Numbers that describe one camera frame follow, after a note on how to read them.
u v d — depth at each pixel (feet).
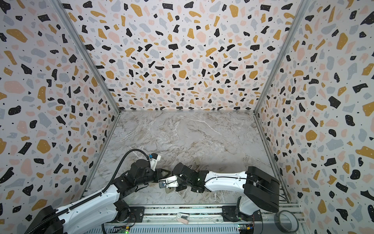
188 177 1.98
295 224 2.26
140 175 2.10
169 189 2.51
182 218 2.35
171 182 2.16
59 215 1.39
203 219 2.40
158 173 2.31
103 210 1.91
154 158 2.45
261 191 1.41
